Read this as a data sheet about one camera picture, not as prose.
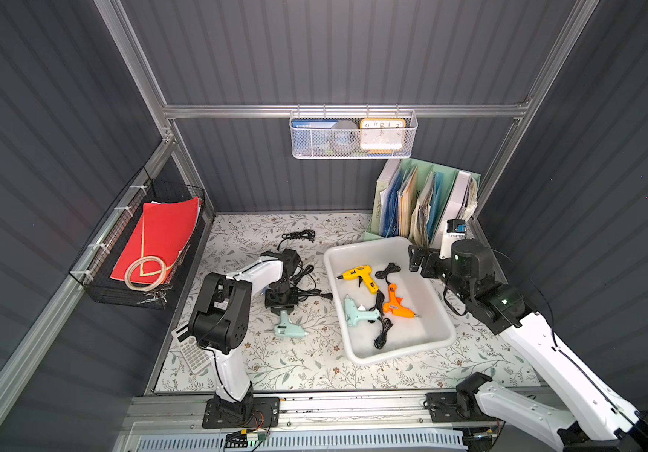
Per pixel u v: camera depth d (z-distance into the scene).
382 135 0.88
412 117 0.89
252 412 0.72
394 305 0.91
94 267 0.61
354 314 0.88
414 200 0.91
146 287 0.66
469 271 0.50
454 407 0.73
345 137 0.91
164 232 0.73
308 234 1.12
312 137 0.84
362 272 1.00
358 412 0.75
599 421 0.38
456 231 0.60
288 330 0.87
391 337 0.86
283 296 0.81
